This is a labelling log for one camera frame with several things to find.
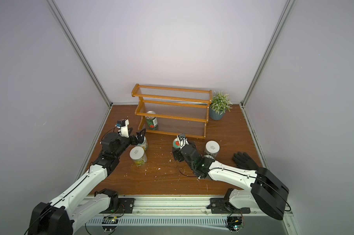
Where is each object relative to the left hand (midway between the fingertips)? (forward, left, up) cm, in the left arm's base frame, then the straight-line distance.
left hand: (140, 128), depth 79 cm
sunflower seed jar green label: (-2, +1, -16) cm, 16 cm away
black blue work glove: (-10, -62, -20) cm, 65 cm away
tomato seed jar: (-6, -20, -5) cm, 22 cm away
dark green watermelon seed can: (+13, -3, -11) cm, 17 cm away
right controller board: (-40, -50, -23) cm, 68 cm away
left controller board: (-41, +13, -25) cm, 50 cm away
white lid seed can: (-6, -41, -12) cm, 43 cm away
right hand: (-5, -22, -7) cm, 24 cm away
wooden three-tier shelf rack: (+20, -21, -8) cm, 30 cm away
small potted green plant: (+25, -49, -5) cm, 55 cm away
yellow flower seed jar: (-11, +1, -12) cm, 16 cm away
